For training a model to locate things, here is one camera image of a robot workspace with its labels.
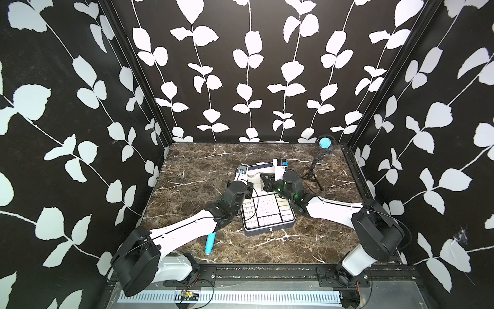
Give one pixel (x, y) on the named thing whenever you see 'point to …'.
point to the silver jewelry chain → (250, 176)
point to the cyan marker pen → (210, 244)
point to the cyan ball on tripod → (325, 142)
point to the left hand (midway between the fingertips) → (247, 173)
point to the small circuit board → (186, 295)
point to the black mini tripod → (310, 174)
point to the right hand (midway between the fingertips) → (258, 172)
